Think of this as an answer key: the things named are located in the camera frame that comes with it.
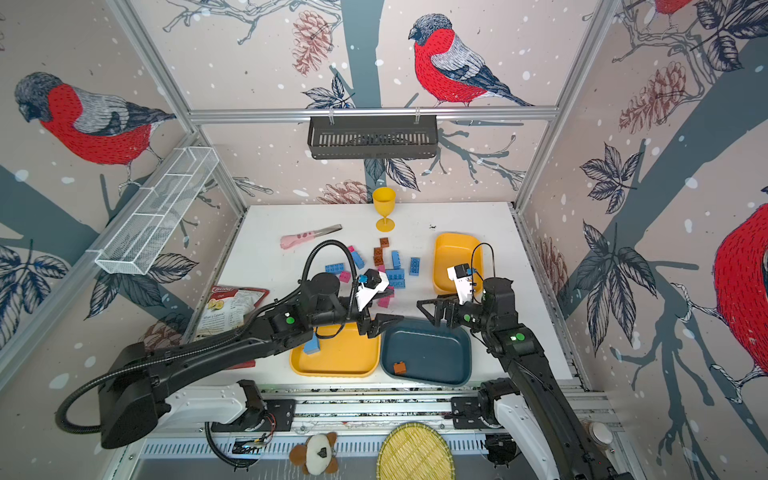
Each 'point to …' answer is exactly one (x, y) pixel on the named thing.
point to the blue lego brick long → (359, 262)
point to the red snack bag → (227, 309)
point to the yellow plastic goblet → (384, 200)
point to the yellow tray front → (344, 353)
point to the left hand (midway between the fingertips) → (396, 306)
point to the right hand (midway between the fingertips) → (427, 305)
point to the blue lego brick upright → (396, 260)
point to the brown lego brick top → (384, 242)
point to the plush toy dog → (317, 456)
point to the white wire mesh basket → (142, 241)
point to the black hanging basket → (373, 137)
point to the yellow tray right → (452, 249)
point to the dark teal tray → (417, 351)
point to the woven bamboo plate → (415, 451)
